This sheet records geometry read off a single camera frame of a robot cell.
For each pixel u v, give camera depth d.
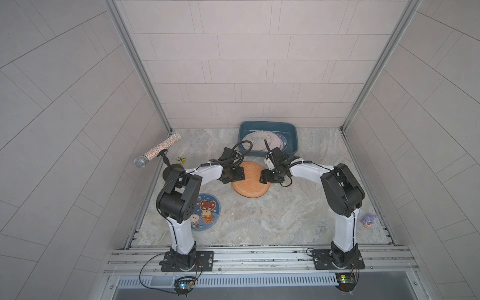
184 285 0.64
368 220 0.78
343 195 0.51
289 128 1.12
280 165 0.74
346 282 0.68
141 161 0.74
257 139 1.10
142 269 0.69
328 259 0.71
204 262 0.70
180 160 1.00
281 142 1.09
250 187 0.90
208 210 0.84
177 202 0.48
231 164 0.82
